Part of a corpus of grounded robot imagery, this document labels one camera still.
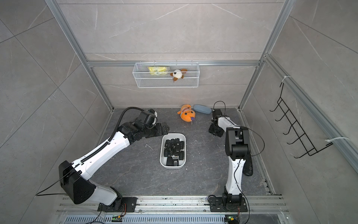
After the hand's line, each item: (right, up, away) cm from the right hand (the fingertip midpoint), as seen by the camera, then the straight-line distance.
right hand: (215, 132), depth 104 cm
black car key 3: (-28, -7, -9) cm, 31 cm away
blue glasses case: (-8, +19, +12) cm, 24 cm away
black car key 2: (-32, -6, -7) cm, 33 cm away
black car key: (-35, -8, -10) cm, 37 cm away
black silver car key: (-33, -18, -16) cm, 41 cm away
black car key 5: (-36, -12, -11) cm, 40 cm away
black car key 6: (-33, -12, -12) cm, 37 cm away
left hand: (-35, +5, -26) cm, 44 cm away
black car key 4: (-26, -8, -9) cm, 28 cm away
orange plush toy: (-22, +14, +1) cm, 26 cm away
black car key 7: (-29, -12, -12) cm, 34 cm away
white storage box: (-38, -16, -15) cm, 44 cm away
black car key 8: (-26, -14, -14) cm, 32 cm away
